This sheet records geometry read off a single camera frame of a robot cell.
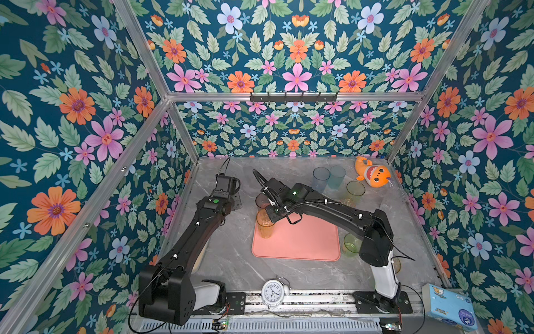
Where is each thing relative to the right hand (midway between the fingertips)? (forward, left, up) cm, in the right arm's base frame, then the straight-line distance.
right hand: (276, 207), depth 84 cm
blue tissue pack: (-31, -60, -11) cm, 69 cm away
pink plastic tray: (-7, -15, -14) cm, 22 cm away
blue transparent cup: (+20, -20, -3) cm, 29 cm away
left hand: (+3, +18, +2) cm, 18 cm away
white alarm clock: (-28, 0, -11) cm, 30 cm away
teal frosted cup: (+21, -28, -3) cm, 35 cm away
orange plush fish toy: (+23, -48, -6) cm, 54 cm away
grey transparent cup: (+3, +6, 0) cm, 7 cm away
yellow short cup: (-18, -46, -8) cm, 50 cm away
